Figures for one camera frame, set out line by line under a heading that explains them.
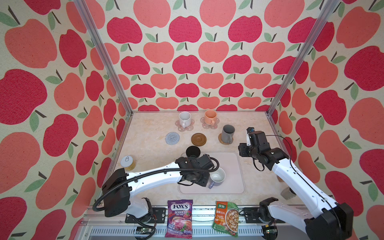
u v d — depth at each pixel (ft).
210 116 3.67
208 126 3.65
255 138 2.00
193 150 2.90
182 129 3.63
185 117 3.62
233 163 3.03
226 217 2.37
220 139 3.43
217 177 2.83
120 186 1.39
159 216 2.45
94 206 1.31
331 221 1.23
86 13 2.35
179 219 2.31
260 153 1.94
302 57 2.84
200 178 2.10
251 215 2.41
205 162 1.91
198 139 3.43
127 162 2.89
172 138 3.43
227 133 3.13
